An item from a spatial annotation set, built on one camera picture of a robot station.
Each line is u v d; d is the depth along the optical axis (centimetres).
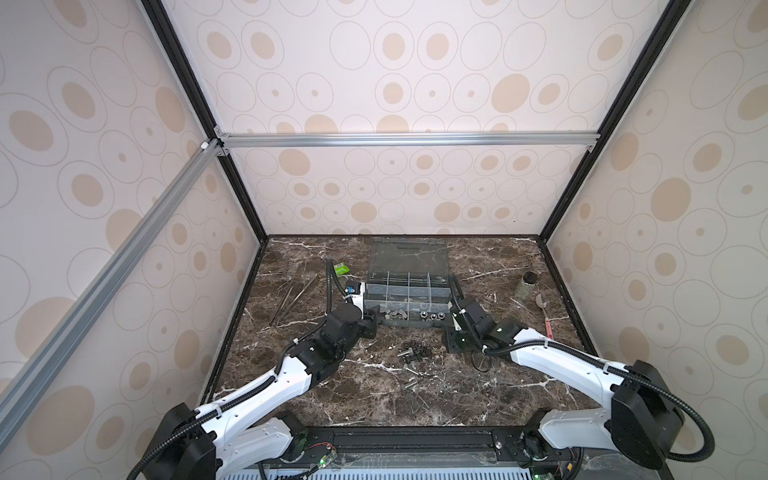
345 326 58
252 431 56
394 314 97
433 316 97
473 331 63
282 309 97
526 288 98
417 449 75
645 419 41
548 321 95
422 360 87
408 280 101
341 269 109
